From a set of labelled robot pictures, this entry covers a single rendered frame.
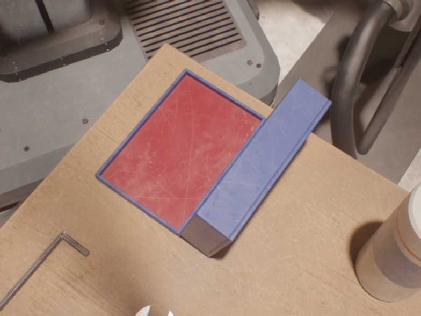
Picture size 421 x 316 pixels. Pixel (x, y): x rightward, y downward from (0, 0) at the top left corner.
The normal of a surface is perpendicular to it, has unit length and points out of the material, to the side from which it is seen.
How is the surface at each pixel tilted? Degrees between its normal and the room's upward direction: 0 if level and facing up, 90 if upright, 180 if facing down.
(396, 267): 90
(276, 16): 0
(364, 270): 90
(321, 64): 0
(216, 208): 12
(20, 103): 0
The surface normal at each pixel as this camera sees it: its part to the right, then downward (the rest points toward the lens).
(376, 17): 0.20, -0.25
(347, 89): -0.07, 0.30
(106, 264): 0.00, -0.40
